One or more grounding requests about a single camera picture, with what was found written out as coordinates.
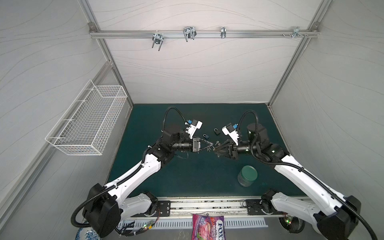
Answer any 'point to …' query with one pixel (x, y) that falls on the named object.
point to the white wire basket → (82, 128)
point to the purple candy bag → (205, 227)
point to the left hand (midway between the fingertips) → (214, 144)
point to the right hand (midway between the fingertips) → (217, 146)
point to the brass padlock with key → (215, 149)
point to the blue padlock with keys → (205, 136)
